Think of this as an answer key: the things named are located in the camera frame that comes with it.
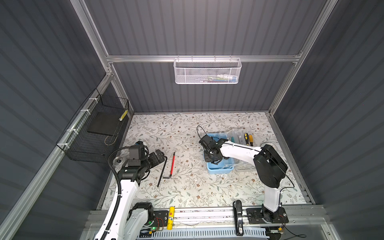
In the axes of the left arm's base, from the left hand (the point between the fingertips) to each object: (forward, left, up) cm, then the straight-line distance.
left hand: (156, 157), depth 79 cm
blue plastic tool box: (-4, -38, -6) cm, 39 cm away
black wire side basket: (+8, +29, +13) cm, 33 cm away
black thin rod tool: (+8, -3, -15) cm, 17 cm away
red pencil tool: (+2, -7, -15) cm, 17 cm away
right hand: (+4, -31, -13) cm, 34 cm away
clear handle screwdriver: (+13, -49, -3) cm, 51 cm away
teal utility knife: (+12, -45, -3) cm, 47 cm away
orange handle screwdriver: (+10, -56, -3) cm, 57 cm away
